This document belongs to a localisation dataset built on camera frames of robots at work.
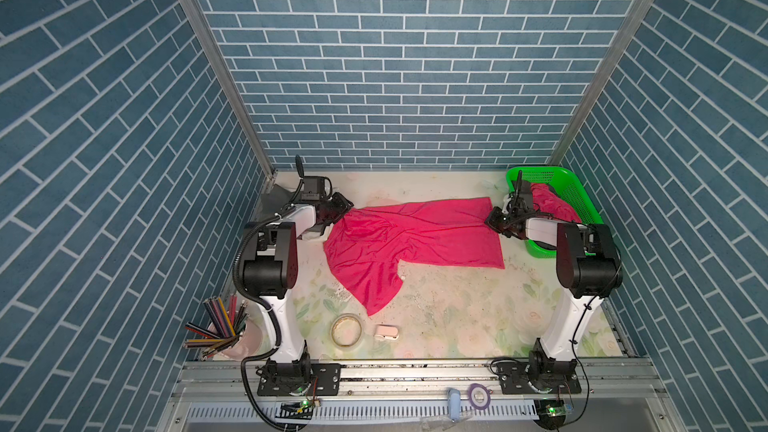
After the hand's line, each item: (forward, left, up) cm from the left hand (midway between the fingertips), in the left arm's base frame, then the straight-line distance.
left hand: (351, 203), depth 101 cm
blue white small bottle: (-57, -28, -4) cm, 63 cm away
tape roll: (-39, -1, -8) cm, 40 cm away
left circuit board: (-57, +10, -10) cm, 58 cm away
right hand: (-2, -47, -4) cm, 47 cm away
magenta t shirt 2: (-2, -66, +3) cm, 66 cm away
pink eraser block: (-40, -12, -5) cm, 42 cm away
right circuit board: (-59, -51, -6) cm, 78 cm away
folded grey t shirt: (+2, +28, -1) cm, 28 cm away
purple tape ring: (-54, -33, -7) cm, 63 cm away
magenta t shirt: (-13, -5, -8) cm, 16 cm away
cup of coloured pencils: (-41, +26, -1) cm, 49 cm away
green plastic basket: (+9, -79, -1) cm, 80 cm away
